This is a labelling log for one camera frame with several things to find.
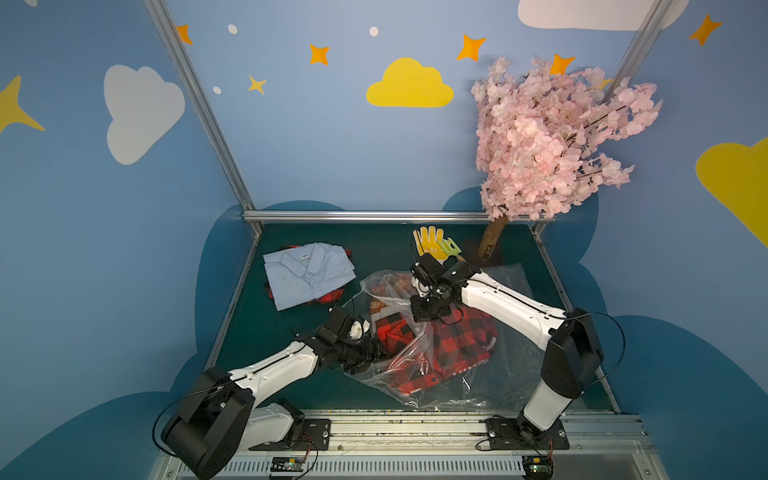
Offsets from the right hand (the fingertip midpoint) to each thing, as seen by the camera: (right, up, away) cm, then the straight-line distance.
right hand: (419, 314), depth 84 cm
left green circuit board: (-34, -34, -12) cm, 50 cm away
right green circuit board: (+28, -36, -11) cm, 47 cm away
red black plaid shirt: (-29, +3, +12) cm, 32 cm away
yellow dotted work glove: (+7, +23, +34) cm, 41 cm away
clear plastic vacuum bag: (+24, -18, -2) cm, 30 cm away
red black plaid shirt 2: (+1, -11, -6) cm, 12 cm away
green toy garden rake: (+16, +20, +31) cm, 40 cm away
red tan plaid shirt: (-6, +7, +9) cm, 13 cm away
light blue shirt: (-37, +11, +17) cm, 42 cm away
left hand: (-9, -12, -2) cm, 15 cm away
